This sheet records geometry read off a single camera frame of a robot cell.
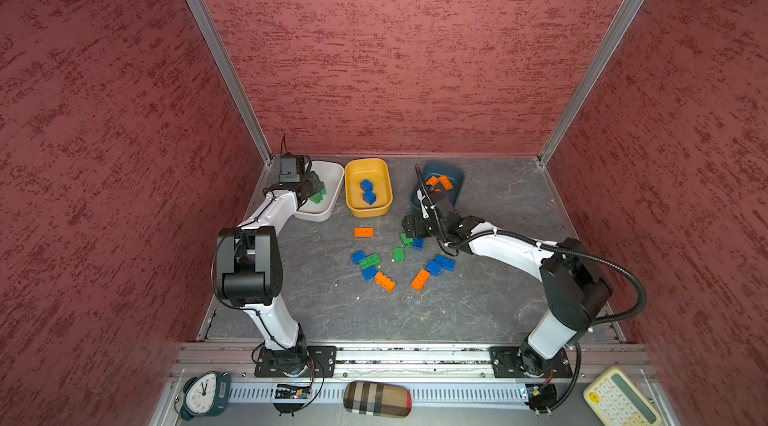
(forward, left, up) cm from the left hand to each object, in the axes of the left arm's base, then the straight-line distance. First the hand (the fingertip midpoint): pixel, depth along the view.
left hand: (314, 186), depth 96 cm
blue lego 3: (+4, -17, -10) cm, 21 cm away
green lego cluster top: (+4, +1, -11) cm, 11 cm away
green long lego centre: (-19, -28, -11) cm, 36 cm away
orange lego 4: (-28, -24, -10) cm, 38 cm away
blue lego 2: (+9, -16, -10) cm, 21 cm away
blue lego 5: (-19, -15, -13) cm, 27 cm away
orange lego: (+13, -46, -10) cm, 49 cm away
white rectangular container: (+15, -2, -10) cm, 18 cm away
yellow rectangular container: (+16, -20, -9) cm, 27 cm away
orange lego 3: (-11, -17, -11) cm, 22 cm away
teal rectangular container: (+17, -43, -9) cm, 47 cm away
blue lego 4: (-15, -35, -10) cm, 39 cm away
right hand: (-13, -33, -3) cm, 35 cm away
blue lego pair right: (-22, -41, -10) cm, 47 cm away
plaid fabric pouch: (-56, -23, -8) cm, 61 cm away
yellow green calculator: (-56, -79, -9) cm, 97 cm away
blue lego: (-25, -19, -11) cm, 33 cm away
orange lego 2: (+13, -42, -12) cm, 45 cm away
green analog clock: (-56, +16, -7) cm, 58 cm away
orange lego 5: (-27, -35, -11) cm, 45 cm away
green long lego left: (-21, -19, -10) cm, 31 cm away
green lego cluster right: (-15, -31, -10) cm, 36 cm away
